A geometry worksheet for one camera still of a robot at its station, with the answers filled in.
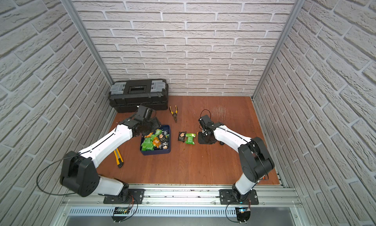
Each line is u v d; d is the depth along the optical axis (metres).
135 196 0.73
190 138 0.95
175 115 1.07
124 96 0.97
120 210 0.73
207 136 0.66
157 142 0.90
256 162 0.45
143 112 0.65
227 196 0.73
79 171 0.42
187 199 0.74
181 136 0.95
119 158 0.85
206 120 0.73
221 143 0.92
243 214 0.70
